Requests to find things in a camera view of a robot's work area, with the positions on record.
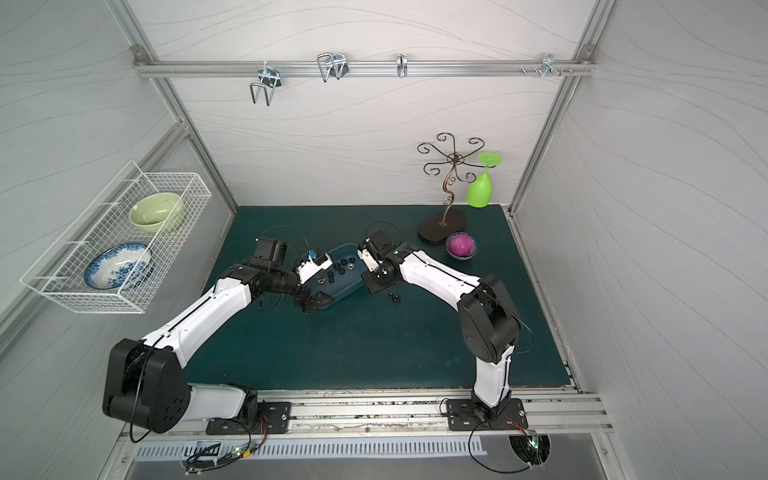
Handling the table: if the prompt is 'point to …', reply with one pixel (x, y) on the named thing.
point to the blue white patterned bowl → (118, 267)
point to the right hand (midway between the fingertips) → (371, 281)
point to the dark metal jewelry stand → (451, 221)
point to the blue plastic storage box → (345, 274)
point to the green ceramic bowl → (155, 212)
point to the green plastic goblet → (479, 188)
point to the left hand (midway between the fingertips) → (326, 286)
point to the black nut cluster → (395, 298)
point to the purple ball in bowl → (462, 246)
